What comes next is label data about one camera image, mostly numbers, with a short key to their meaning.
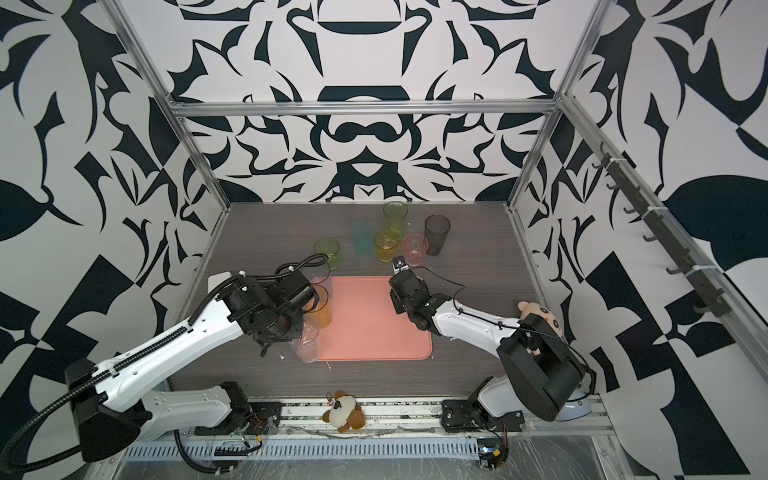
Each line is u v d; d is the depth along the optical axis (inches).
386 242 41.1
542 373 16.9
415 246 40.1
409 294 26.4
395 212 39.1
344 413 28.7
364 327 34.9
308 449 25.5
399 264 30.5
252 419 28.7
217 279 37.1
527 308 34.3
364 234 42.1
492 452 28.0
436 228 37.9
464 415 29.1
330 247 38.7
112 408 15.6
